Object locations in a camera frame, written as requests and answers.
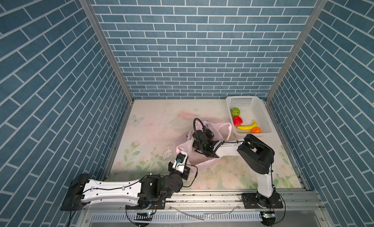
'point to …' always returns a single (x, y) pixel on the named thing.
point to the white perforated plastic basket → (252, 108)
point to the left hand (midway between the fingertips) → (192, 160)
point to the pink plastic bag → (221, 132)
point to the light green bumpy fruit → (235, 112)
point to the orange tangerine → (255, 130)
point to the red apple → (237, 121)
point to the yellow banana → (248, 127)
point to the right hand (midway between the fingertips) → (187, 138)
